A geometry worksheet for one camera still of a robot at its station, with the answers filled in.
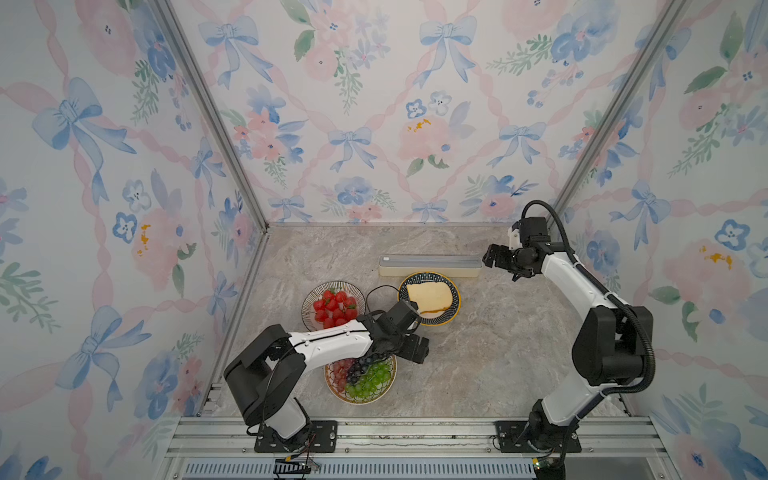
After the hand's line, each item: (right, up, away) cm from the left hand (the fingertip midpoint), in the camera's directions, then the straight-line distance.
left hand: (417, 347), depth 85 cm
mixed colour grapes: (-16, -7, -4) cm, 18 cm away
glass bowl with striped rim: (-32, +14, +13) cm, 37 cm away
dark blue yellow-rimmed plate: (+7, +6, +10) cm, 14 cm away
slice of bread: (+5, +13, +11) cm, 17 cm away
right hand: (+26, +25, +8) cm, 37 cm away
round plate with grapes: (-13, -11, -7) cm, 18 cm away
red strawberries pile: (-25, +10, +8) cm, 28 cm away
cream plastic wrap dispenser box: (-4, +22, +23) cm, 32 cm away
